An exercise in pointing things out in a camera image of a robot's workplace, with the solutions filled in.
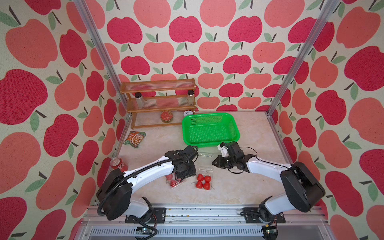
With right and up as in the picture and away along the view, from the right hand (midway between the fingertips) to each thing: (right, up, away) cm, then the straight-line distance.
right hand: (212, 165), depth 88 cm
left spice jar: (-48, +41, +10) cm, 64 cm away
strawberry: (-26, -6, -4) cm, 27 cm away
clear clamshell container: (-24, -7, -4) cm, 25 cm away
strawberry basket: (-8, -6, -4) cm, 10 cm away
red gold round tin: (-32, +31, +26) cm, 52 cm away
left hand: (-11, -5, -9) cm, 15 cm away
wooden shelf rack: (-39, +43, +30) cm, 65 cm away
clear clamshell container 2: (-5, -4, -2) cm, 7 cm away
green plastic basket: (-6, +21, +23) cm, 31 cm away
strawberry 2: (-23, -8, -8) cm, 25 cm away
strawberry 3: (-3, -6, -4) cm, 9 cm away
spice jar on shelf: (-13, +44, +12) cm, 47 cm away
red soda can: (-54, +3, -6) cm, 54 cm away
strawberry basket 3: (-4, -10, -7) cm, 13 cm away
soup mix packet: (-52, +15, +15) cm, 57 cm away
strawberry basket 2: (-8, -9, -6) cm, 14 cm away
